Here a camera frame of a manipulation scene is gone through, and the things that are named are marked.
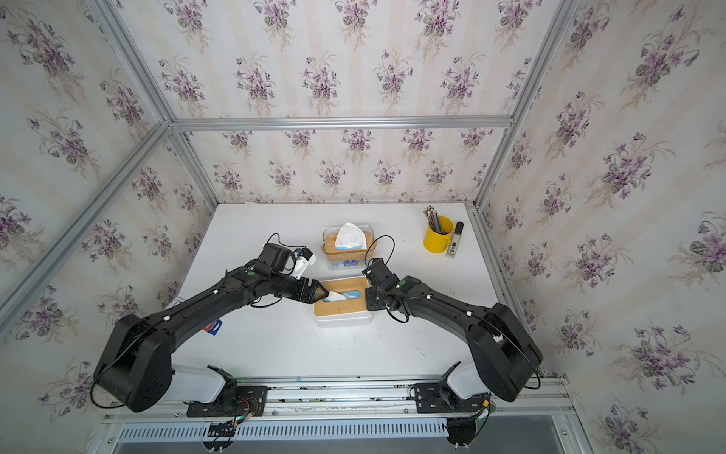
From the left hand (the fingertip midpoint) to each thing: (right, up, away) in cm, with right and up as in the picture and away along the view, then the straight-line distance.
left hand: (321, 293), depth 82 cm
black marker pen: (+47, +15, +22) cm, 54 cm away
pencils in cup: (+37, +23, +14) cm, 45 cm away
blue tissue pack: (+4, -1, +1) cm, 5 cm away
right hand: (+17, -4, +5) cm, 18 cm away
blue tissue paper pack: (+8, +17, +13) cm, 23 cm away
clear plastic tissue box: (+9, +8, +14) cm, 19 cm away
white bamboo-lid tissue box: (+9, -5, -2) cm, 11 cm away
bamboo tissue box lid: (+1, +12, +16) cm, 20 cm away
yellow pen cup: (+39, +17, +16) cm, 45 cm away
